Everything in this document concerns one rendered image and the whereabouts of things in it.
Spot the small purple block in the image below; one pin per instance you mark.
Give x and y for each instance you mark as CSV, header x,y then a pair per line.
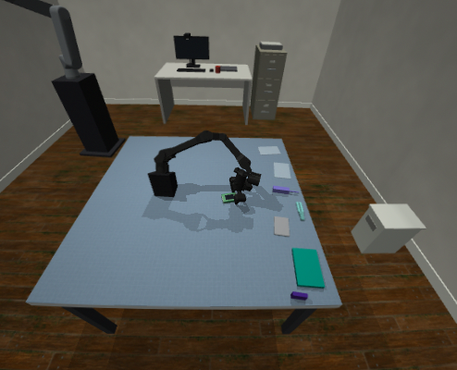
x,y
299,295

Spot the teal flat rectangular mat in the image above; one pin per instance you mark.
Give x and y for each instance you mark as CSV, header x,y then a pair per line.
x,y
307,268

